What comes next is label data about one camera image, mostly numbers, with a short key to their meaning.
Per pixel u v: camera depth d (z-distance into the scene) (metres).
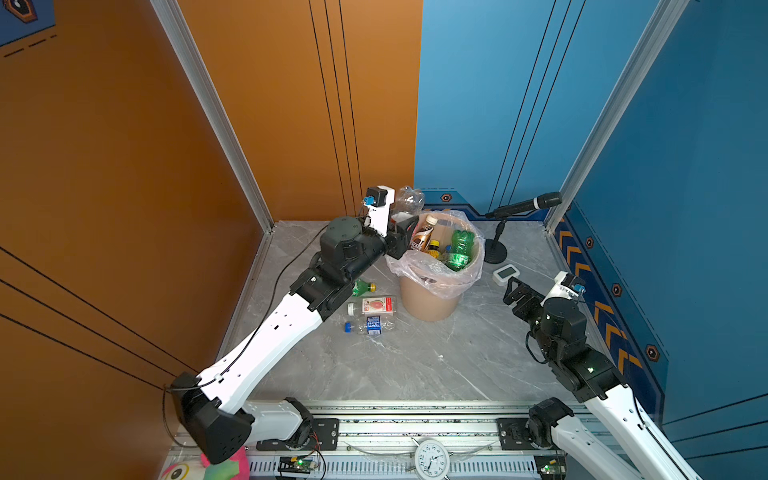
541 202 0.86
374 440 0.74
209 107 0.85
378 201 0.51
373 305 0.92
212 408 0.38
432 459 0.67
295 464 0.71
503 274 1.02
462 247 0.80
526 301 0.63
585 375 0.49
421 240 0.85
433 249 0.89
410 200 0.59
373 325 0.87
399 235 0.55
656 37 0.73
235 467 0.66
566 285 0.60
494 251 1.09
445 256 0.87
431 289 0.72
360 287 0.97
